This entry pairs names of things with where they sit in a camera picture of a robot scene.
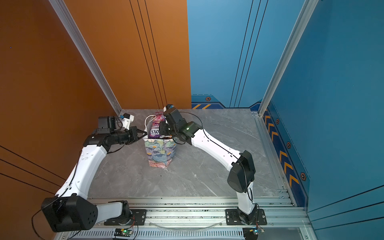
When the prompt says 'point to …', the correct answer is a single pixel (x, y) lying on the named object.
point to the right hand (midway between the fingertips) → (158, 126)
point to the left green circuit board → (124, 232)
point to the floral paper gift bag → (160, 151)
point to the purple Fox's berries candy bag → (155, 133)
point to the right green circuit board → (259, 231)
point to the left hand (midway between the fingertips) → (146, 132)
